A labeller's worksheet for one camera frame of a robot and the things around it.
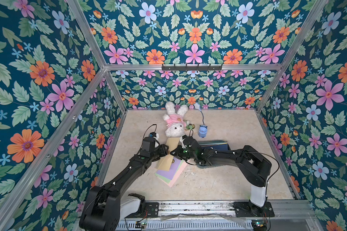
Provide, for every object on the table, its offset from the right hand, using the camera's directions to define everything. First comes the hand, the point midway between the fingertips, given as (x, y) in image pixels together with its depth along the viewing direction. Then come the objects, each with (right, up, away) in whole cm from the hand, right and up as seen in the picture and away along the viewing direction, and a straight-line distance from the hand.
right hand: (169, 153), depth 85 cm
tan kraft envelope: (-2, -4, +1) cm, 5 cm away
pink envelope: (+5, -14, +2) cm, 14 cm away
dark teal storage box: (+25, -8, +3) cm, 27 cm away
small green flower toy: (+13, +15, +22) cm, 30 cm away
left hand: (-1, +3, +2) cm, 4 cm away
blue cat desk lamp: (+22, +14, +13) cm, 29 cm away
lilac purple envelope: (0, -13, +1) cm, 13 cm away
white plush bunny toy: (+3, +18, +14) cm, 23 cm away
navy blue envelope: (+30, +4, +6) cm, 31 cm away
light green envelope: (-2, -15, -1) cm, 15 cm away
